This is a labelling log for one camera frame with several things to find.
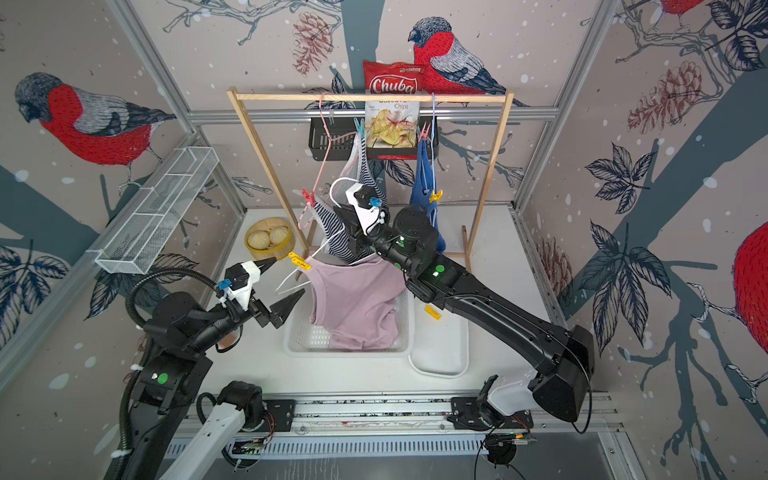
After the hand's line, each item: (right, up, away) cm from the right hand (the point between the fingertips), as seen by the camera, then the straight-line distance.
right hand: (337, 206), depth 60 cm
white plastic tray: (+25, -40, +27) cm, 54 cm away
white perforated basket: (-15, -37, +25) cm, 47 cm away
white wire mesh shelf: (-52, -9, +11) cm, 54 cm away
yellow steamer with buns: (-34, -8, +46) cm, 58 cm away
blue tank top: (+19, +5, +18) cm, 27 cm away
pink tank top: (+1, -27, +26) cm, 38 cm away
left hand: (-10, -13, 0) cm, 16 cm away
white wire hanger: (-8, -17, +5) cm, 19 cm away
